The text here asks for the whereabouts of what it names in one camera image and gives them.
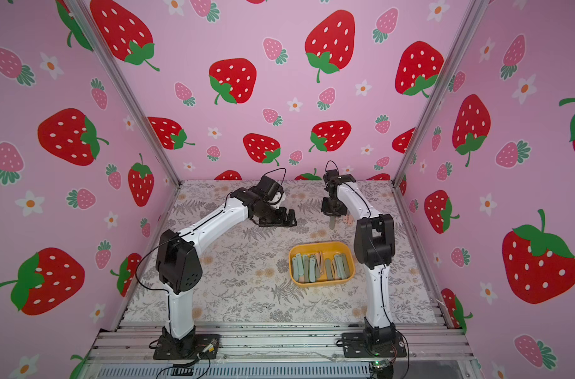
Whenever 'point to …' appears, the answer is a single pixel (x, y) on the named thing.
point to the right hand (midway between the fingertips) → (342, 214)
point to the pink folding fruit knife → (348, 219)
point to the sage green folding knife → (332, 222)
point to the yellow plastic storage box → (319, 262)
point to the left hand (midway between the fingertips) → (290, 223)
